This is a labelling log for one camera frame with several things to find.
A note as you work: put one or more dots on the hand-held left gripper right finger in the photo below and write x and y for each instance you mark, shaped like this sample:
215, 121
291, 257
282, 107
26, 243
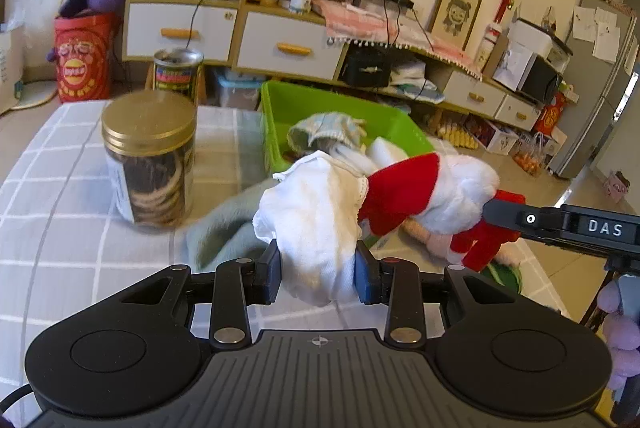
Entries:
362, 275

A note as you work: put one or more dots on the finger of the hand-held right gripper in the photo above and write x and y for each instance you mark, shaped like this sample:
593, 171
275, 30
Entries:
505, 214

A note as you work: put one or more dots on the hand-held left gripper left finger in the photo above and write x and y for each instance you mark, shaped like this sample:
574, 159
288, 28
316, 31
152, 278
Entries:
272, 273

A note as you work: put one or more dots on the red and white santa plush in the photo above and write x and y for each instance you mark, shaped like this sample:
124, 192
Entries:
450, 198

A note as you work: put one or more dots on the white cloth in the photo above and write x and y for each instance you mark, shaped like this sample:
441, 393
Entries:
310, 228

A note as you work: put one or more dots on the green watermelon plush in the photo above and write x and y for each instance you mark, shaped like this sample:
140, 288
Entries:
505, 275

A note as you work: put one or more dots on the grey-green towel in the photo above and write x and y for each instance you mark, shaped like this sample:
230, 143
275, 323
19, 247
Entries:
225, 233

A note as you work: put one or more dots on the green plastic bin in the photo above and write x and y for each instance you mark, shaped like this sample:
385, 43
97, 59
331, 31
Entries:
320, 101

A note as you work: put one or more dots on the small pink box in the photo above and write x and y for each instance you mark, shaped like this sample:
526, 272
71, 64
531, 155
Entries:
617, 188

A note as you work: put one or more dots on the bag of orange fruit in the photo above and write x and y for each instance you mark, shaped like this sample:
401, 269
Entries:
530, 161

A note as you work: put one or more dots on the yellow egg tray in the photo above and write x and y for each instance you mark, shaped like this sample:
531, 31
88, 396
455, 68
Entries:
455, 133

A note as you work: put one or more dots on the red gift package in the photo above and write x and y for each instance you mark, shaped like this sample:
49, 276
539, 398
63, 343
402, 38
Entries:
547, 118

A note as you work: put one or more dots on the lilac fuzzy fabric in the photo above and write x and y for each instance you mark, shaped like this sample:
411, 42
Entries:
620, 338

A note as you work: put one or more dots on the silver refrigerator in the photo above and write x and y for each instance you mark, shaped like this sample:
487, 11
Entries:
595, 108

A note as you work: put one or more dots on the black microwave oven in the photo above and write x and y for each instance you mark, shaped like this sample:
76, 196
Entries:
542, 81

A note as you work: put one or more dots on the folded light cloths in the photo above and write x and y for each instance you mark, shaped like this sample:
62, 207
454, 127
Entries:
415, 78

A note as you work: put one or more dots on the white tall bottle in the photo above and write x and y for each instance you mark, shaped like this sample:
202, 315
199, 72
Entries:
487, 48

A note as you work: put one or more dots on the clear box with blue lid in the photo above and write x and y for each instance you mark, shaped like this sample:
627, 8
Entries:
235, 93

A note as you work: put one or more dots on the cookie jar with gold lid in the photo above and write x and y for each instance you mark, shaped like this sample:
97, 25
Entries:
150, 118

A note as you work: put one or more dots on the grey checked tablecloth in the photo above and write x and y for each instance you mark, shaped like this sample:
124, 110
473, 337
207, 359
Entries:
75, 258

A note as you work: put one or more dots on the black bag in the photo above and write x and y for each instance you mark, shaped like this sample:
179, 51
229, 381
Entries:
367, 66

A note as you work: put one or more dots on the framed cartoon girl picture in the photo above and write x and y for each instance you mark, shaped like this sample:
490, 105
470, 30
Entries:
455, 16

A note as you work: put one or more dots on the low wooden cabinet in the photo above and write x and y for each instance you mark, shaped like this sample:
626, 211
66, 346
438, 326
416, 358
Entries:
342, 61

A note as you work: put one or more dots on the tall printed can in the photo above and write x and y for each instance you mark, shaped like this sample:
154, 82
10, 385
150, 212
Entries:
175, 76

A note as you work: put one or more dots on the pink fringed cloth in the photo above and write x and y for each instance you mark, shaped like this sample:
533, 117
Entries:
370, 23

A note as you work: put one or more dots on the white printed mug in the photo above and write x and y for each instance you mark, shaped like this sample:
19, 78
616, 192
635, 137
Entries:
301, 2

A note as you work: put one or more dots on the red snack bag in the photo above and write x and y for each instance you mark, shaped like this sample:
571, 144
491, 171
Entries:
82, 58

